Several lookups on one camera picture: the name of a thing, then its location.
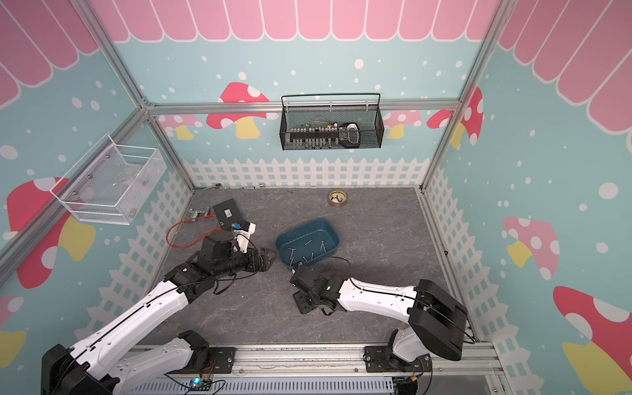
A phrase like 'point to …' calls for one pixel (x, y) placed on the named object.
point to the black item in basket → (349, 135)
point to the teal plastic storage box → (308, 243)
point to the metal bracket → (199, 214)
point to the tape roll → (337, 198)
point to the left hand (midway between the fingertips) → (268, 256)
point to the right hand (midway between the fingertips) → (302, 299)
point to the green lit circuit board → (199, 384)
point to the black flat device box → (227, 214)
